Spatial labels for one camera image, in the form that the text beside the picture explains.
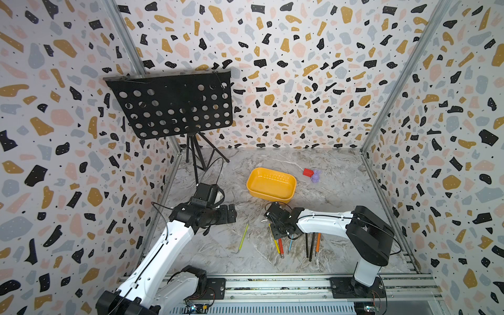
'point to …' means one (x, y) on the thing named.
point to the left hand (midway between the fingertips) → (228, 214)
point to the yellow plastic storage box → (272, 185)
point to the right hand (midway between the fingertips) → (276, 231)
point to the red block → (308, 172)
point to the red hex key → (281, 247)
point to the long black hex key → (306, 245)
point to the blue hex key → (291, 244)
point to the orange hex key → (318, 242)
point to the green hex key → (243, 237)
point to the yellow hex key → (275, 241)
